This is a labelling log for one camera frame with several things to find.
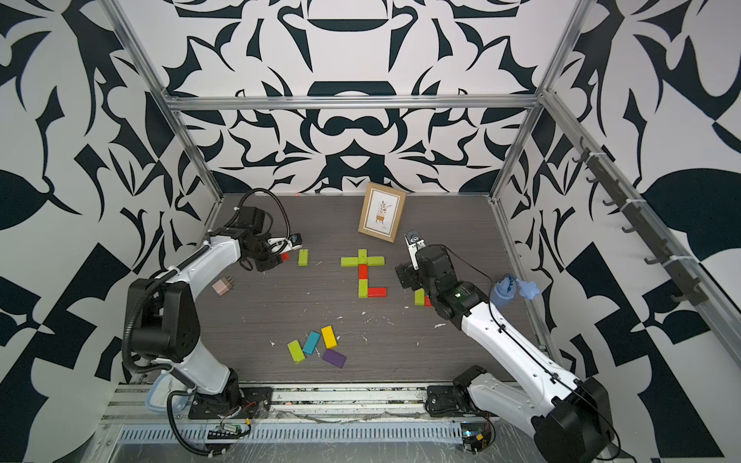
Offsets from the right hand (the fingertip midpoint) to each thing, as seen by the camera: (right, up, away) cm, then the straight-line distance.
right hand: (417, 253), depth 80 cm
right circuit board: (+13, -44, -9) cm, 47 cm away
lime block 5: (+3, -15, +12) cm, 19 cm away
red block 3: (-11, -13, +11) cm, 20 cm away
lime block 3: (-11, -4, +19) cm, 22 cm away
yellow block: (-25, -25, +5) cm, 35 cm away
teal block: (-29, -26, +3) cm, 39 cm away
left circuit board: (-48, -44, -8) cm, 65 cm away
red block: (-40, -2, +15) cm, 43 cm away
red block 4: (-1, -8, -19) cm, 21 cm away
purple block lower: (-23, -30, +3) cm, 38 cm away
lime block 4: (-15, -12, +14) cm, 24 cm away
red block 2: (-15, -8, +19) cm, 26 cm away
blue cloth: (+26, -11, +5) cm, 29 cm away
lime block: (-36, -3, +20) cm, 42 cm away
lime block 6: (-33, -27, +1) cm, 43 cm away
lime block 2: (-16, -3, +21) cm, 26 cm away
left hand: (-45, +1, +13) cm, 46 cm away
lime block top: (-20, -5, +19) cm, 28 cm away
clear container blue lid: (-66, -33, -6) cm, 74 cm away
